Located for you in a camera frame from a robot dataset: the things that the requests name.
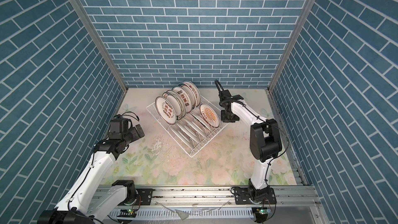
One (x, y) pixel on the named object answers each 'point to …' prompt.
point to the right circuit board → (260, 214)
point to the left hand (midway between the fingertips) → (135, 130)
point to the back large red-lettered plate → (197, 92)
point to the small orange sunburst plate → (209, 115)
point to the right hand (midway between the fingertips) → (228, 118)
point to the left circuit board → (127, 213)
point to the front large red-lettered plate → (165, 110)
